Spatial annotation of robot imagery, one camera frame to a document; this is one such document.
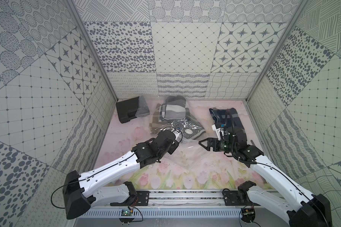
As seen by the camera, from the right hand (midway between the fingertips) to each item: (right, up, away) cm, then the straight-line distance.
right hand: (203, 145), depth 77 cm
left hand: (-14, +5, -4) cm, 16 cm away
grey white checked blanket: (-16, +21, +32) cm, 42 cm away
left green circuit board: (-42, -34, -5) cm, 54 cm away
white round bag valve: (-7, +5, +17) cm, 19 cm away
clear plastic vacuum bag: (-6, -10, +14) cm, 18 cm away
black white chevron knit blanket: (-5, +7, +21) cm, 23 cm away
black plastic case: (-53, +20, +30) cm, 64 cm away
